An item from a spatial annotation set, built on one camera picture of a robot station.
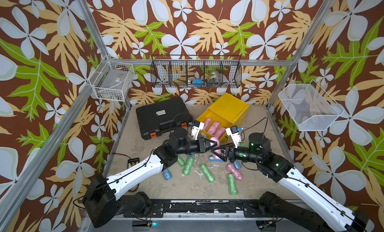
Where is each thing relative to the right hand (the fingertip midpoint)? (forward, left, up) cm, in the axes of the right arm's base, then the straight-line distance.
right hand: (214, 149), depth 65 cm
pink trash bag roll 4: (-2, -16, -24) cm, 29 cm away
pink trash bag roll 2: (+23, +1, -11) cm, 25 cm away
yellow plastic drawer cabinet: (+29, -12, -6) cm, 32 cm away
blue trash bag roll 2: (+4, -18, -26) cm, 32 cm away
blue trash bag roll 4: (-2, +24, -26) cm, 35 cm away
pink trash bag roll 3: (-1, -2, 0) cm, 2 cm away
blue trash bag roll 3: (+3, +10, -13) cm, 16 cm away
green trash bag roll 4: (-10, -12, -25) cm, 30 cm away
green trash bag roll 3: (-3, 0, -26) cm, 26 cm away
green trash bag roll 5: (+5, +17, -25) cm, 31 cm away
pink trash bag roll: (+18, -2, -10) cm, 20 cm away
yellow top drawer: (+26, -4, -8) cm, 27 cm away
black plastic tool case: (+36, +30, -20) cm, 51 cm away
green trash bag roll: (-1, -11, +6) cm, 13 cm away
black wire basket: (+56, +7, +3) cm, 57 cm away
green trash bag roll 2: (0, +13, -26) cm, 29 cm away
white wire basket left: (+41, +57, +7) cm, 70 cm away
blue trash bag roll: (-4, 0, -1) cm, 4 cm away
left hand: (+2, -2, +1) cm, 3 cm away
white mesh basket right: (+25, -56, +1) cm, 61 cm away
